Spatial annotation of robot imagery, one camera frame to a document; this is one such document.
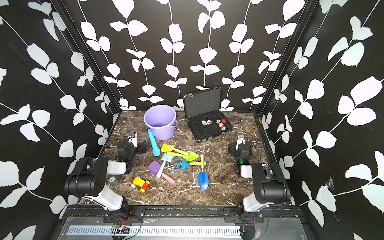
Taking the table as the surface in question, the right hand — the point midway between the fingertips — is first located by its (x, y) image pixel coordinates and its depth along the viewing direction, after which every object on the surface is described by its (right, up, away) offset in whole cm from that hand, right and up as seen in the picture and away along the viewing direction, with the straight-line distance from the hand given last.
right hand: (238, 140), depth 94 cm
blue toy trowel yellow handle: (-23, -21, -8) cm, 32 cm away
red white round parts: (-9, +12, +17) cm, 23 cm away
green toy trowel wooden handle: (-30, -11, +2) cm, 32 cm away
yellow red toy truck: (-56, -23, -14) cm, 62 cm away
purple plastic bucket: (-53, +14, +15) cm, 57 cm away
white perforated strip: (-47, -41, -24) cm, 67 cm away
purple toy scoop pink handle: (-53, -16, -6) cm, 56 cm away
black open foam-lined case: (-22, +20, +19) cm, 35 cm away
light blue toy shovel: (-47, -11, -1) cm, 48 cm away
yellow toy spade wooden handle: (-47, -6, +4) cm, 48 cm away
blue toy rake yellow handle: (-35, -15, -4) cm, 38 cm away
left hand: (-65, +2, 0) cm, 65 cm away
